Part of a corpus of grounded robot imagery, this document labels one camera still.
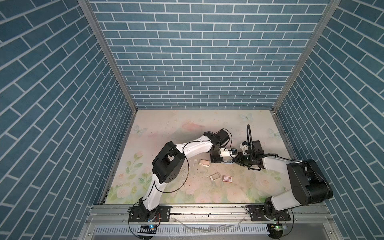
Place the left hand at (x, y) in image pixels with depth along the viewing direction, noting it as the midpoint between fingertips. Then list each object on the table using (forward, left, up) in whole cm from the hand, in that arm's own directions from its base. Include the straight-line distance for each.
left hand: (219, 158), depth 90 cm
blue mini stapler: (-1, -5, -2) cm, 6 cm away
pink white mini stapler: (-2, +9, -1) cm, 10 cm away
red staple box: (-12, -3, -2) cm, 12 cm away
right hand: (+1, -8, -2) cm, 8 cm away
